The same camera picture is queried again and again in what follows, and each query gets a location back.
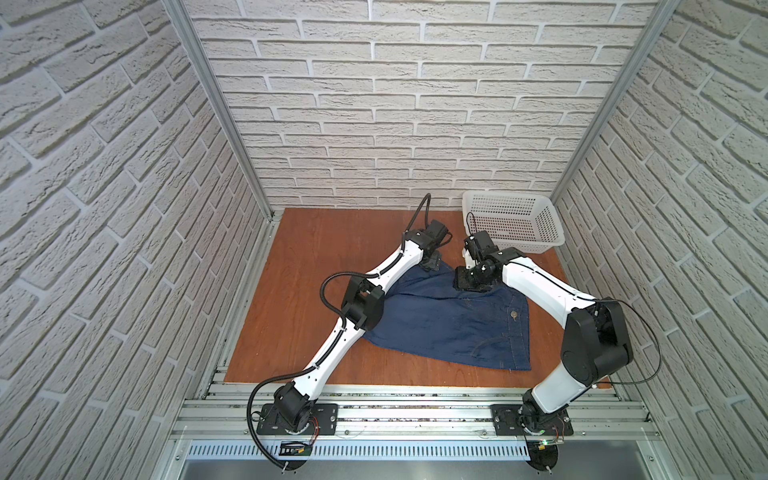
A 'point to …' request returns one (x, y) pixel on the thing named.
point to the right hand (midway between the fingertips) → (461, 281)
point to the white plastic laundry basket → (522, 221)
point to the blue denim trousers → (426, 312)
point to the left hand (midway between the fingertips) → (426, 257)
